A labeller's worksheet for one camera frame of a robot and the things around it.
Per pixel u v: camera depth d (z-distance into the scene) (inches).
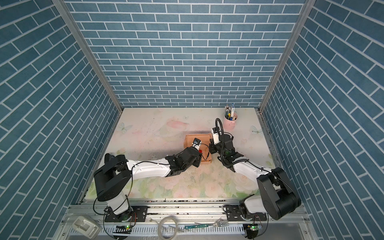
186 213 29.7
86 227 26.9
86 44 33.2
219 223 28.0
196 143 29.6
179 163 25.8
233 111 38.0
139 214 29.1
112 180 18.0
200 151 31.1
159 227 26.9
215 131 30.2
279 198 16.8
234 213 29.0
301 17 29.0
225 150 26.7
